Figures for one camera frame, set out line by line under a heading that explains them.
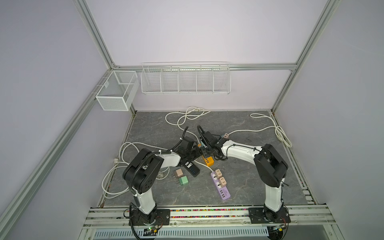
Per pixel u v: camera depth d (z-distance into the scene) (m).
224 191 0.79
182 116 1.12
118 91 0.99
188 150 0.76
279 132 1.07
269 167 0.49
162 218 0.74
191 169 0.87
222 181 0.79
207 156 0.85
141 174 0.48
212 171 0.88
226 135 0.97
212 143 0.73
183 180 0.85
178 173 0.87
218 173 0.81
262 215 0.74
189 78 0.99
